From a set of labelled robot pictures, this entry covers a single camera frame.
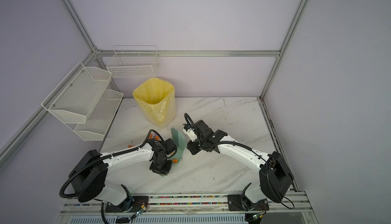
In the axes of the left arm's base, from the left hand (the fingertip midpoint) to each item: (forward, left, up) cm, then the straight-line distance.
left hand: (163, 174), depth 79 cm
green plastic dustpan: (+13, -9, +9) cm, 18 cm away
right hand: (+12, -13, +10) cm, 20 cm away
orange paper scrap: (+8, -5, -1) cm, 10 cm away
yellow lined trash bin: (+51, +11, +6) cm, 52 cm away
